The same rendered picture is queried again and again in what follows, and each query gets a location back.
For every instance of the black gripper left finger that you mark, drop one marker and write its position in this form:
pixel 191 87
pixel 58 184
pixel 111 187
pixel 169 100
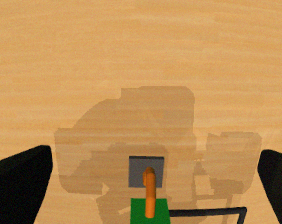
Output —
pixel 23 183

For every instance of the black cord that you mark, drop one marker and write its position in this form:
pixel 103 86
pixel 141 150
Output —
pixel 241 210

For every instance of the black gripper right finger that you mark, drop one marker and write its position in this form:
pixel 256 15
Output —
pixel 270 171

